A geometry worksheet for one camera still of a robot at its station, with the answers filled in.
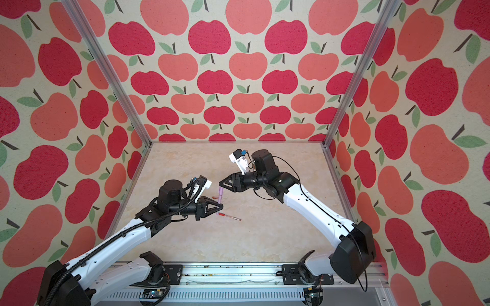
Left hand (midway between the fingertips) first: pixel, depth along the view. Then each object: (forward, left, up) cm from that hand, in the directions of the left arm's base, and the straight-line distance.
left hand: (223, 209), depth 70 cm
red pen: (+6, -1, -20) cm, 21 cm away
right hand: (+8, -2, +6) cm, 10 cm away
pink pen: (0, +2, -1) cm, 3 cm away
